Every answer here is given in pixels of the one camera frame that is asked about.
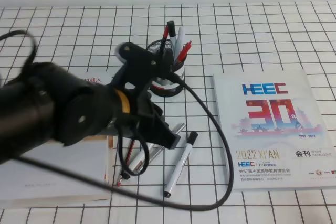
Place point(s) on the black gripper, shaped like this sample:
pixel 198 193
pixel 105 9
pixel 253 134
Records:
pixel 141 119

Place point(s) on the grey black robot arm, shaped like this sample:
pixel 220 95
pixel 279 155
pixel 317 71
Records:
pixel 45 102

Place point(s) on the dark red thin pen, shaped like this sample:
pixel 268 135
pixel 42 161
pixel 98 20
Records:
pixel 123 174

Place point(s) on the red black pen in holder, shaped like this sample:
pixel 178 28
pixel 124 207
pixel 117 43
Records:
pixel 163 41

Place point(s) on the white capped marker in holder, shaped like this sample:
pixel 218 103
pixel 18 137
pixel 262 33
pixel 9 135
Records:
pixel 180 41

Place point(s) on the black capped marker in holder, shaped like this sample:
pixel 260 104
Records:
pixel 172 36

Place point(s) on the white marker right on table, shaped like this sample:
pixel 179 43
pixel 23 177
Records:
pixel 180 165

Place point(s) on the white Agilex robot brochure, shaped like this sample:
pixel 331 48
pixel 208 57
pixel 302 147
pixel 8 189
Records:
pixel 53 174

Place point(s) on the HEEC 30 show catalogue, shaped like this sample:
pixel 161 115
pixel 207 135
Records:
pixel 274 130

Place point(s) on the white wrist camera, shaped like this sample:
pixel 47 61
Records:
pixel 121 52

